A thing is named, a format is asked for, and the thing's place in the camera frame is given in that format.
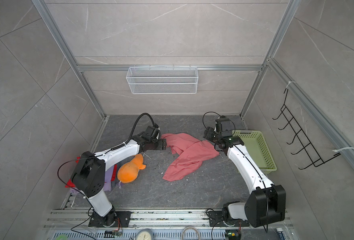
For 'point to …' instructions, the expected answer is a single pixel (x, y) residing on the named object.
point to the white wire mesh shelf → (161, 80)
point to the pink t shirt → (191, 151)
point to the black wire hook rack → (292, 126)
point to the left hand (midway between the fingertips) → (161, 140)
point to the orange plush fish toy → (128, 172)
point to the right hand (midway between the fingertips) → (209, 131)
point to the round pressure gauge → (145, 234)
